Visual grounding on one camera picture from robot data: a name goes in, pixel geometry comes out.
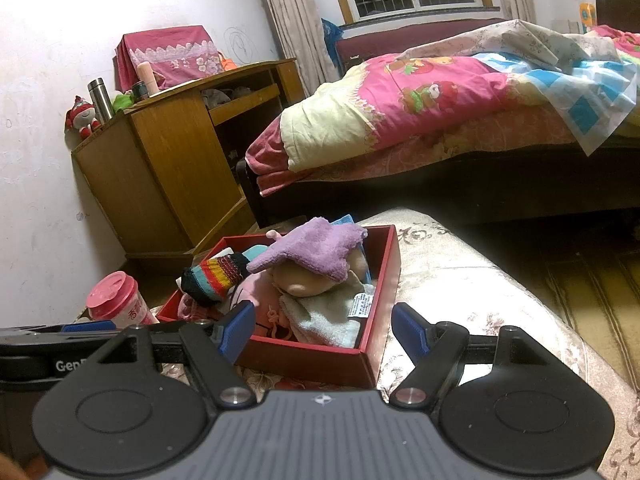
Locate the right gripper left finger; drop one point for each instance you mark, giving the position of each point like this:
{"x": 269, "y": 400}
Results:
{"x": 211, "y": 350}

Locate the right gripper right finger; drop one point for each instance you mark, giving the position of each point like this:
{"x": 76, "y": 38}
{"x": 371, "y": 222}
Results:
{"x": 436, "y": 352}

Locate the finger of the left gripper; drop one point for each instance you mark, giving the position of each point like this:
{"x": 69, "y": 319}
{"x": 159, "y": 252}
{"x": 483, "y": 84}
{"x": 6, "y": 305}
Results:
{"x": 92, "y": 326}

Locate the pink knitted striped sock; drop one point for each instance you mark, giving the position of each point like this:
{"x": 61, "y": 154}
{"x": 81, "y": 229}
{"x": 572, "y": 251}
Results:
{"x": 206, "y": 286}

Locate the cream bear plush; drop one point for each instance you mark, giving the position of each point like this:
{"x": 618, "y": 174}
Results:
{"x": 296, "y": 281}

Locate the light green towel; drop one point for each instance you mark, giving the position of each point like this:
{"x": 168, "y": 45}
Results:
{"x": 333, "y": 318}

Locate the purple star cloth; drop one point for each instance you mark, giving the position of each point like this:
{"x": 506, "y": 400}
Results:
{"x": 318, "y": 246}

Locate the pink lid cup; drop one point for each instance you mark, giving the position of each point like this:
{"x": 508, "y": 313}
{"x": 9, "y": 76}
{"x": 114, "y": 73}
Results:
{"x": 116, "y": 298}

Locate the wooden cabinet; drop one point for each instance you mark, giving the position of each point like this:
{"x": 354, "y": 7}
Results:
{"x": 162, "y": 171}

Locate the red santa plush doll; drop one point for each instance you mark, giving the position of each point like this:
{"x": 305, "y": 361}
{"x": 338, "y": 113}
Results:
{"x": 81, "y": 118}

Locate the green toy on cabinet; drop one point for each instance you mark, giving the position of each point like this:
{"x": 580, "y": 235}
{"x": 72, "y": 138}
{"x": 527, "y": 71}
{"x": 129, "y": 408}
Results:
{"x": 122, "y": 101}

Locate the steel thermos bottle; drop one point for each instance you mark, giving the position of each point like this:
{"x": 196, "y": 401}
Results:
{"x": 101, "y": 100}

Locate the pink cartoon quilt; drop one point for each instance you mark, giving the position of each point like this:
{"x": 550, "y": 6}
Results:
{"x": 388, "y": 115}

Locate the pink cylinder bottle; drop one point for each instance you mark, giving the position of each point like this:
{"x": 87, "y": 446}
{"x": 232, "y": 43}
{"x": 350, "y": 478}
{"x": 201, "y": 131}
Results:
{"x": 146, "y": 75}

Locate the pink cloth covered box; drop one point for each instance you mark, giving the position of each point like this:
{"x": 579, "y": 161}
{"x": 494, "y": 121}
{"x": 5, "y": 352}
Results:
{"x": 176, "y": 55}

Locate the light patterned bed sheet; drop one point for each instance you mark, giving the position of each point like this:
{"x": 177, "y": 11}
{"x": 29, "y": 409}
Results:
{"x": 565, "y": 70}

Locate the beige curtain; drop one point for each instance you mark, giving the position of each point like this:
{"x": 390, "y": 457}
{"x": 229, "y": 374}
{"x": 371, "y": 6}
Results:
{"x": 300, "y": 31}

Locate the dark bed frame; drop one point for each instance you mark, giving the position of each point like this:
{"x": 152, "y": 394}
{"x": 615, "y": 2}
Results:
{"x": 482, "y": 187}

